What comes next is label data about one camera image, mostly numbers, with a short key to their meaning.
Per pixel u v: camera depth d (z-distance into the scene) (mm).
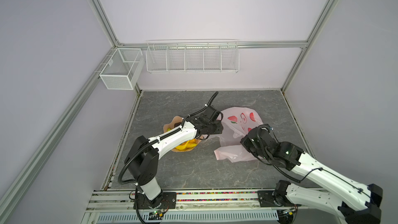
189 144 846
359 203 394
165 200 737
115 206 734
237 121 820
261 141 515
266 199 735
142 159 445
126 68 1019
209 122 643
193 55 993
